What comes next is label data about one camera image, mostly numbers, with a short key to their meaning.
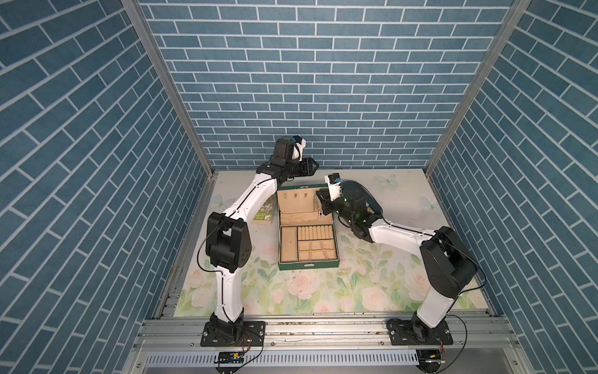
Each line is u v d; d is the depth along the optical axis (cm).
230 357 72
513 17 72
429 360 70
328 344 73
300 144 82
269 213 101
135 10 69
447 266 47
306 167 79
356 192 69
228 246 53
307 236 91
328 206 79
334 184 75
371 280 86
